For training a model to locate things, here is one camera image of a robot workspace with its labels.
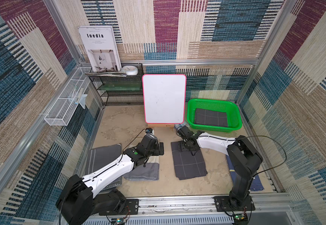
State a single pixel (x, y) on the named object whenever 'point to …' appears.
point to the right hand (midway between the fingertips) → (184, 146)
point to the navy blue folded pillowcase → (256, 184)
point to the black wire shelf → (122, 88)
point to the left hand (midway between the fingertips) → (157, 144)
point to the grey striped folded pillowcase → (95, 158)
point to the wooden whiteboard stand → (160, 124)
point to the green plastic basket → (234, 121)
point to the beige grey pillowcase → (151, 172)
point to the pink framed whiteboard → (164, 98)
